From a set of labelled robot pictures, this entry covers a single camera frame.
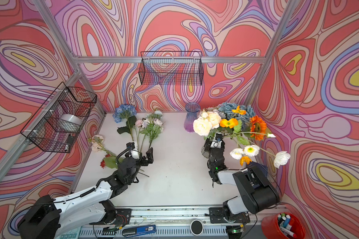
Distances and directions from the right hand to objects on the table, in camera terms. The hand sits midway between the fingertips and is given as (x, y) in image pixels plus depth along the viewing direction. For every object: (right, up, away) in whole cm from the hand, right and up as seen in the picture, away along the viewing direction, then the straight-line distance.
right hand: (214, 137), depth 88 cm
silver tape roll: (-73, +9, -18) cm, 76 cm away
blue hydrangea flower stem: (-60, +18, +24) cm, 67 cm away
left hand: (-39, -5, -7) cm, 40 cm away
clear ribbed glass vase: (-6, -9, -3) cm, 11 cm away
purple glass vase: (-13, +19, +11) cm, 25 cm away
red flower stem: (-63, -15, +1) cm, 64 cm away
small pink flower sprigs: (-41, +7, +13) cm, 44 cm away
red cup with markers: (+25, -37, -23) cm, 50 cm away
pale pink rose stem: (-77, -3, +10) cm, 78 cm away
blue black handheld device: (-39, -40, -21) cm, 60 cm away
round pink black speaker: (-13, -39, -22) cm, 46 cm away
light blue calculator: (-70, -43, -20) cm, 84 cm away
